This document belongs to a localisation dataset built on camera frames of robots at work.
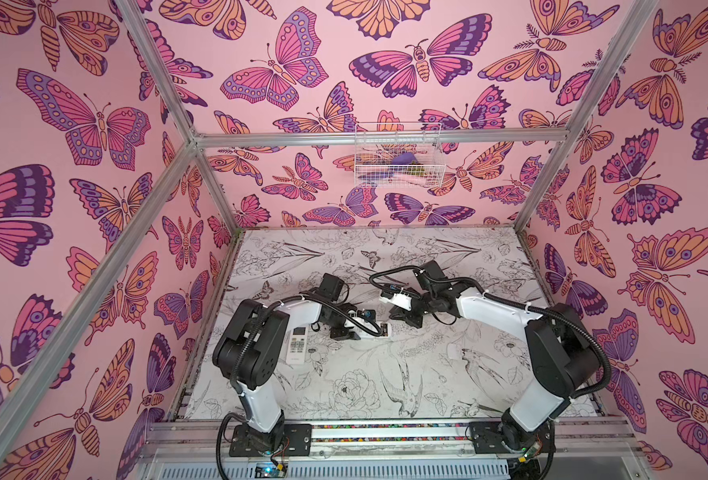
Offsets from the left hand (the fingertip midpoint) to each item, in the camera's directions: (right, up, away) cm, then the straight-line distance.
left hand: (358, 321), depth 94 cm
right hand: (+11, +5, -5) cm, 13 cm away
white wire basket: (+13, +53, +2) cm, 55 cm away
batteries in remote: (+8, -1, -2) cm, 8 cm away
